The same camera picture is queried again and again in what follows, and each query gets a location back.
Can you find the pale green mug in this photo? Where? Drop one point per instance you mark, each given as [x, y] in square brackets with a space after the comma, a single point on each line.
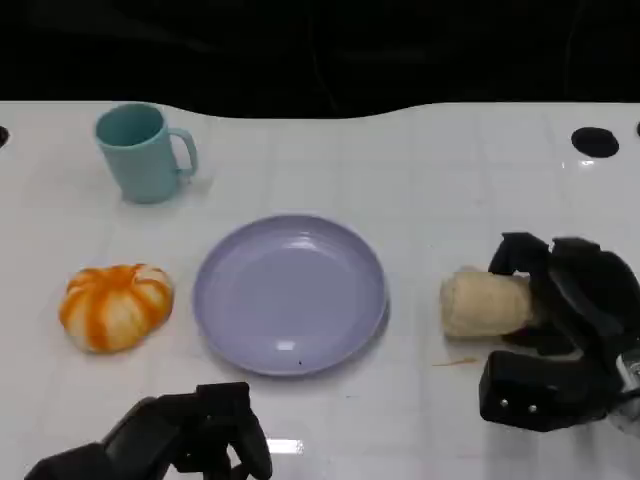
[144, 167]

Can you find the thin orange thread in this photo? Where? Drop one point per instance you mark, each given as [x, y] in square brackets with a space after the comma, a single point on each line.
[452, 363]

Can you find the orange and white bread roll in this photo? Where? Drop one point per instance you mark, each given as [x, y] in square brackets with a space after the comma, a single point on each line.
[116, 310]

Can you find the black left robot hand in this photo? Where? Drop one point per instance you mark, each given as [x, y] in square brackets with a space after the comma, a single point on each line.
[170, 435]

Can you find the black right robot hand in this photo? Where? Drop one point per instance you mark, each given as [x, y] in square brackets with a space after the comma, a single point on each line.
[585, 295]

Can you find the lilac plate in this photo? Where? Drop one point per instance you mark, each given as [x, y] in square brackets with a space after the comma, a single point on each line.
[290, 300]

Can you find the beige towel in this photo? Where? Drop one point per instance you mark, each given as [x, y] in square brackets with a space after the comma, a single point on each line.
[480, 305]

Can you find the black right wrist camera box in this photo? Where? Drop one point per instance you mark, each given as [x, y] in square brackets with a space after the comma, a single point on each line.
[545, 390]

